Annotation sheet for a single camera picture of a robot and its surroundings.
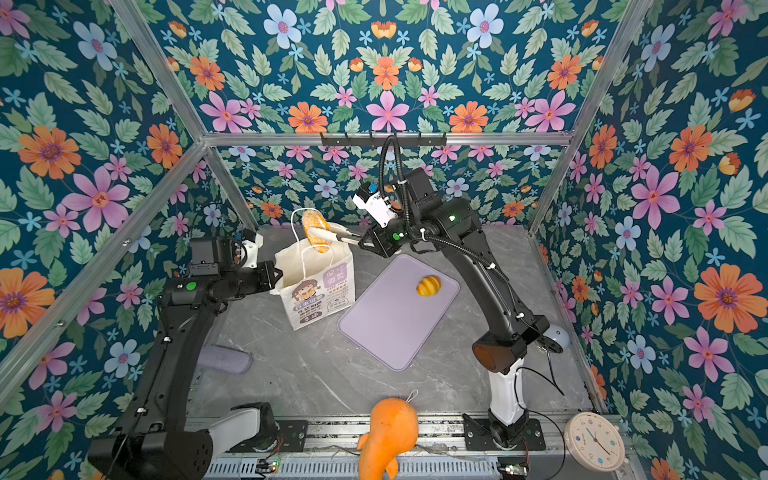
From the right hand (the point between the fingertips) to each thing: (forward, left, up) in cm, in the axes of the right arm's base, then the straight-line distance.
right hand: (367, 235), depth 66 cm
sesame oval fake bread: (+7, +14, -1) cm, 15 cm away
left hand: (-1, +21, -9) cm, 23 cm away
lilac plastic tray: (-1, -3, -38) cm, 38 cm away
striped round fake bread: (+9, -16, -35) cm, 39 cm away
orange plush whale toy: (-33, -5, -30) cm, 46 cm away
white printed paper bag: (-2, +16, -16) cm, 23 cm away
